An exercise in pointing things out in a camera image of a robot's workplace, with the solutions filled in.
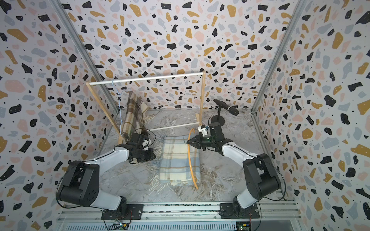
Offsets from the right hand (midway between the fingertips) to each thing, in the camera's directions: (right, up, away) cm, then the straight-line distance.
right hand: (187, 143), depth 82 cm
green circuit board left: (-32, -39, -11) cm, 52 cm away
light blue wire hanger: (-54, +34, +30) cm, 71 cm away
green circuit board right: (+28, -40, -10) cm, 50 cm away
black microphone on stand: (+23, +14, +30) cm, 41 cm away
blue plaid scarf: (-10, -15, +5) cm, 19 cm away
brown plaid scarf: (-33, +15, +10) cm, 38 cm away
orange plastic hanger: (+1, -9, -5) cm, 11 cm away
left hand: (-20, -9, +8) cm, 24 cm away
